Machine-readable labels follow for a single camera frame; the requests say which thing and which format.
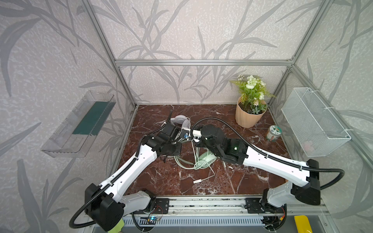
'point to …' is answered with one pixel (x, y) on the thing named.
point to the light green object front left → (118, 227)
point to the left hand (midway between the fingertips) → (181, 146)
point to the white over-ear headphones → (185, 121)
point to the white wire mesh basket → (318, 132)
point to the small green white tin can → (274, 133)
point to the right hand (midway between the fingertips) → (197, 120)
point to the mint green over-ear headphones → (205, 159)
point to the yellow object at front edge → (303, 224)
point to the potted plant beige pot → (248, 113)
